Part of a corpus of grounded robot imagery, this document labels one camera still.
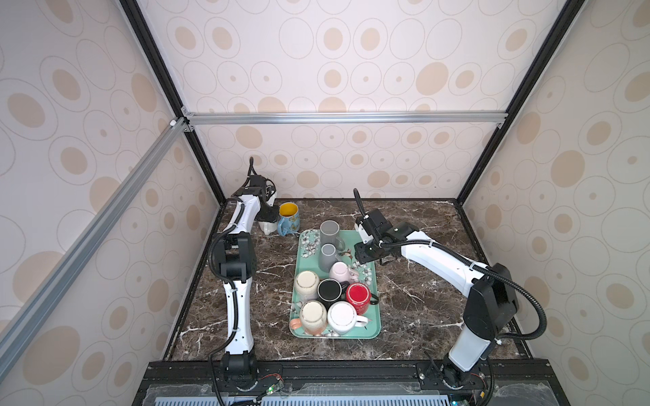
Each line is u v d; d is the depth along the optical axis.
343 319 0.76
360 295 0.81
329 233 0.95
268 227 1.03
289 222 1.01
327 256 0.90
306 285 0.84
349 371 0.75
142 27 0.70
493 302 0.45
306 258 1.00
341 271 0.85
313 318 0.76
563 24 0.70
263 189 0.91
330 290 0.81
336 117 0.87
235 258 0.64
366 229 0.70
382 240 0.61
